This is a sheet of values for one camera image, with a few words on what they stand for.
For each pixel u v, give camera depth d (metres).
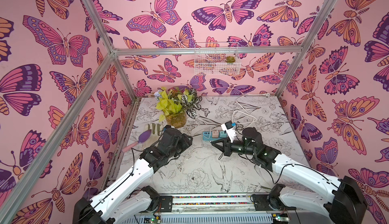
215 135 0.92
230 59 0.92
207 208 0.73
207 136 0.94
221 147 0.69
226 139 0.66
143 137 0.97
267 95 1.21
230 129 0.66
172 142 0.57
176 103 0.91
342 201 0.38
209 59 0.97
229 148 0.64
